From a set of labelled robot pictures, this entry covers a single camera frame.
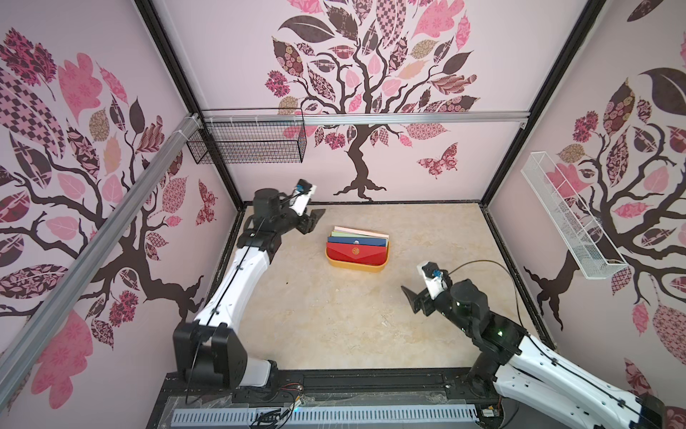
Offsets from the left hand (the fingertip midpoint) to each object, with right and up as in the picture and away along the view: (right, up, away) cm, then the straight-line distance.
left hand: (312, 208), depth 79 cm
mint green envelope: (+8, -9, +22) cm, 25 cm away
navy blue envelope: (+16, -11, +17) cm, 26 cm away
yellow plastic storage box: (+14, -20, +14) cm, 28 cm away
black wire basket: (-48, +39, +62) cm, 87 cm away
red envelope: (+14, -15, +14) cm, 25 cm away
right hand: (+30, -21, -4) cm, 37 cm away
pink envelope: (+13, -8, +23) cm, 27 cm away
